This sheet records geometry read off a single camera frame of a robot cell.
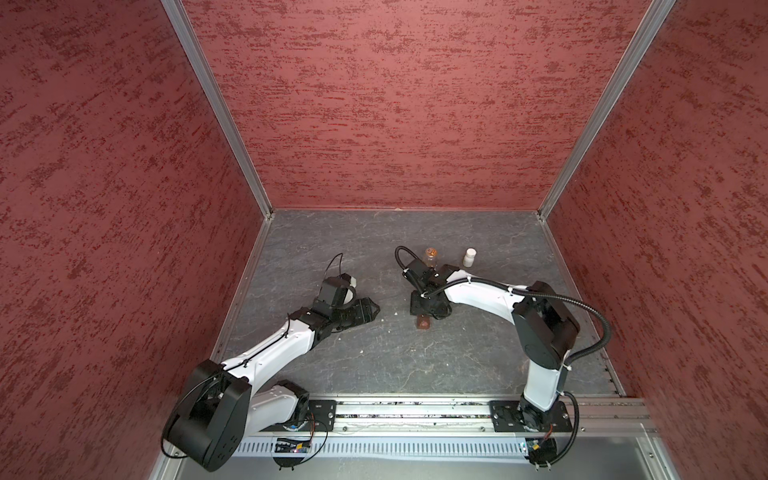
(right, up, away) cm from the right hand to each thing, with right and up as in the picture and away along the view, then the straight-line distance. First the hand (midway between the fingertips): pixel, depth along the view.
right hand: (421, 317), depth 89 cm
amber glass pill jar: (+4, +19, +8) cm, 21 cm away
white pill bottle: (+18, +17, +13) cm, 28 cm away
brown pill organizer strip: (+1, -1, 0) cm, 1 cm away
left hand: (-15, +1, -4) cm, 16 cm away
